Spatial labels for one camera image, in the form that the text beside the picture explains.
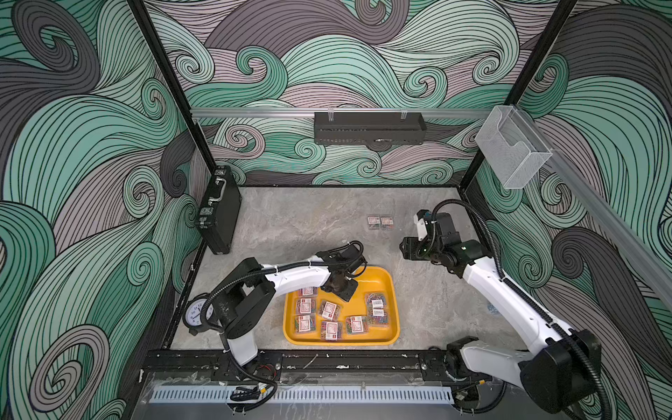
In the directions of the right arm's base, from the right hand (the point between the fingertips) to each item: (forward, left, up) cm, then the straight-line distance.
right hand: (406, 246), depth 81 cm
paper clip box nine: (-13, +9, -14) cm, 21 cm away
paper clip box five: (-16, +25, -13) cm, 32 cm away
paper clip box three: (+20, +6, -14) cm, 26 cm away
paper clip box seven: (-21, +24, -13) cm, 35 cm away
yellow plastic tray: (-4, +10, -15) cm, 19 cm away
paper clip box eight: (-20, +17, -13) cm, 29 cm away
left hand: (-8, +19, -12) cm, 24 cm away
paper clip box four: (-14, +33, -13) cm, 38 cm away
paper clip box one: (+19, +1, -13) cm, 23 cm away
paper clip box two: (-10, +32, -13) cm, 36 cm away
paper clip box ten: (-17, +9, -14) cm, 24 cm away
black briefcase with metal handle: (+12, +62, +5) cm, 63 cm away
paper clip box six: (-19, +33, -13) cm, 40 cm away
